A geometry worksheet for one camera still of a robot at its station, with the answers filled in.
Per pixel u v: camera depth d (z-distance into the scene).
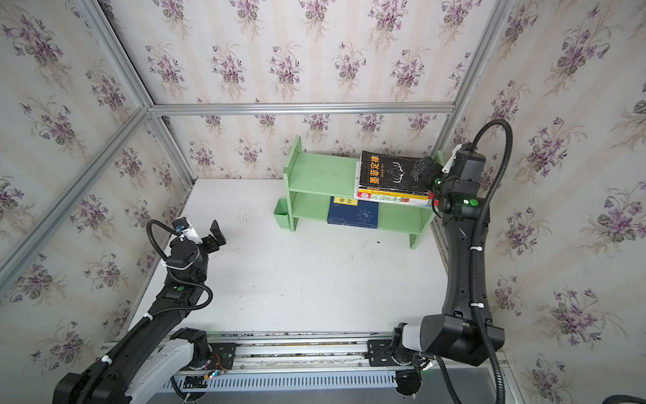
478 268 0.41
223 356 0.73
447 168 0.61
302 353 0.75
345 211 0.91
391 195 0.75
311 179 0.85
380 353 0.72
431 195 0.75
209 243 0.72
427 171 0.62
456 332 0.37
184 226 0.65
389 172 0.77
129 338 0.46
